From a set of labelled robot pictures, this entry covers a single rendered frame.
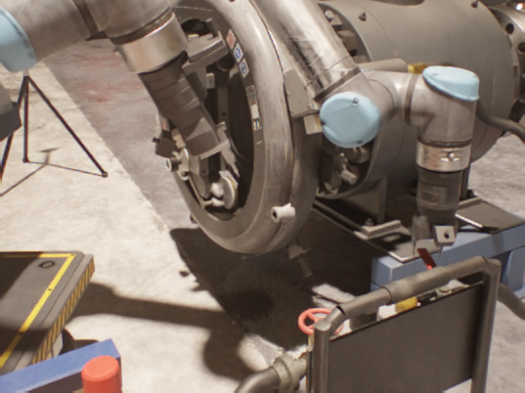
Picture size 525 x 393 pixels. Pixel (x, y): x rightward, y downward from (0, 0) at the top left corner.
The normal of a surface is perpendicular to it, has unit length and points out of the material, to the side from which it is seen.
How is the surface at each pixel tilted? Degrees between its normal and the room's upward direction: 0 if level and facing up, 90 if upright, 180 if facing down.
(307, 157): 89
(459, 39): 50
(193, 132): 78
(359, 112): 93
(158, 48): 90
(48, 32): 102
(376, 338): 90
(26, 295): 0
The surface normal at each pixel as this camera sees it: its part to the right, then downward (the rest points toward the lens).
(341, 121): -0.37, 0.41
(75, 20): 0.51, 0.59
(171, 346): 0.00, -0.93
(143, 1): 0.58, 0.22
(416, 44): 0.40, -0.36
